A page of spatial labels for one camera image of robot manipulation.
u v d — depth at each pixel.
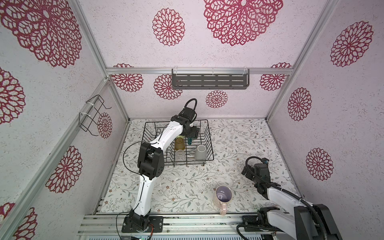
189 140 0.98
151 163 0.56
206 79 0.94
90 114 0.76
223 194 0.81
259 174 0.70
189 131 0.87
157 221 0.75
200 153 0.88
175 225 0.75
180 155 0.95
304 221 0.42
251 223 0.73
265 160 0.80
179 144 0.96
